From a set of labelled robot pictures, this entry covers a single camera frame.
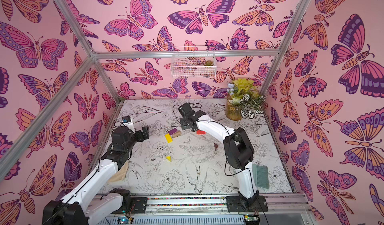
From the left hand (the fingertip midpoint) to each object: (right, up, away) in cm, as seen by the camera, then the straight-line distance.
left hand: (142, 125), depth 84 cm
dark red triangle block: (+43, -13, +9) cm, 46 cm away
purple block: (+14, -6, +18) cm, 23 cm away
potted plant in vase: (+58, +14, +2) cm, 59 cm away
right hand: (+27, +2, +10) cm, 29 cm away
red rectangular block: (+34, -6, +15) cm, 37 cm away
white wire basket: (+31, +40, +11) cm, 52 cm away
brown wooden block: (+18, -7, +16) cm, 25 cm away
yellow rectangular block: (+13, -9, +13) cm, 21 cm away
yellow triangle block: (+15, -19, +4) cm, 25 cm away
